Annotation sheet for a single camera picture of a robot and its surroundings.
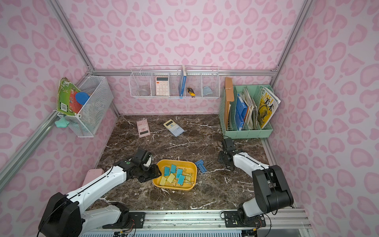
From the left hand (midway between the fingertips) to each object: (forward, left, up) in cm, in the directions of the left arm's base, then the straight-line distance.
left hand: (159, 172), depth 83 cm
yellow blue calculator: (+36, -4, -5) cm, 37 cm away
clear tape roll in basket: (+45, +13, +21) cm, 51 cm away
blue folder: (+36, -50, +13) cm, 63 cm away
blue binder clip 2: (+4, -25, -4) cm, 25 cm away
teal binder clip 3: (+1, -11, -3) cm, 12 cm away
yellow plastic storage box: (+4, -18, -3) cm, 19 cm away
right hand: (+11, -37, -4) cm, 39 cm away
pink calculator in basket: (+46, 0, +25) cm, 52 cm away
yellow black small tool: (+43, -18, +22) cm, 52 cm away
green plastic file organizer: (+35, -54, +13) cm, 65 cm away
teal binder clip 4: (-4, -12, -3) cm, 13 cm away
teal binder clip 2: (+4, -7, -5) cm, 10 cm away
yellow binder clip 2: (-2, -6, -5) cm, 8 cm away
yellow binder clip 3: (-2, -16, -4) cm, 17 cm away
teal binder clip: (+3, -3, -5) cm, 7 cm away
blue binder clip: (+8, -24, -5) cm, 26 cm away
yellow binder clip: (-3, -2, -4) cm, 6 cm away
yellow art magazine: (+40, -69, +14) cm, 81 cm away
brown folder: (+32, -39, +27) cm, 58 cm away
